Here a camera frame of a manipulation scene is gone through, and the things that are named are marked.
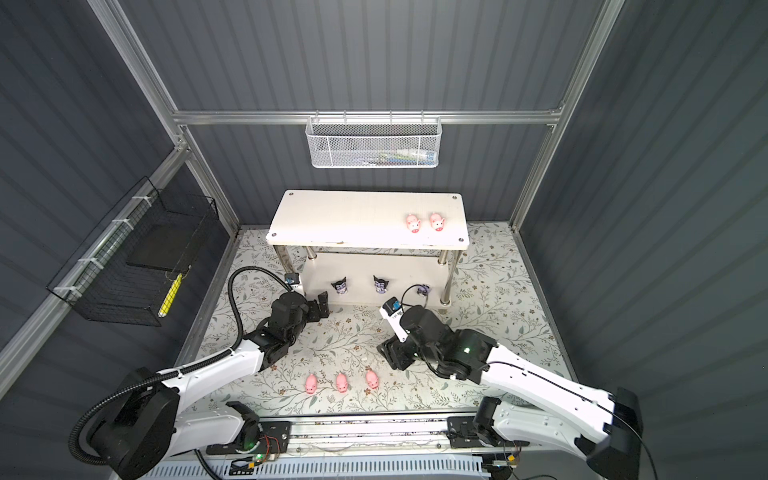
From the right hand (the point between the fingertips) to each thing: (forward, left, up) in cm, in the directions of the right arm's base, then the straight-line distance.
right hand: (389, 344), depth 72 cm
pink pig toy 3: (-4, +5, -16) cm, 17 cm away
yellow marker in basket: (+7, +50, +12) cm, 52 cm away
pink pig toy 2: (-5, +14, -15) cm, 21 cm away
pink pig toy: (-5, +22, -15) cm, 27 cm away
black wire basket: (+15, +63, +13) cm, 66 cm away
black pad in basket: (+21, +57, +13) cm, 62 cm away
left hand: (+17, +23, -4) cm, 29 cm away
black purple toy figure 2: (+21, +3, -5) cm, 22 cm away
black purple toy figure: (+20, +15, -5) cm, 26 cm away
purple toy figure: (+20, -10, -7) cm, 24 cm away
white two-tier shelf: (+45, +8, -15) cm, 48 cm away
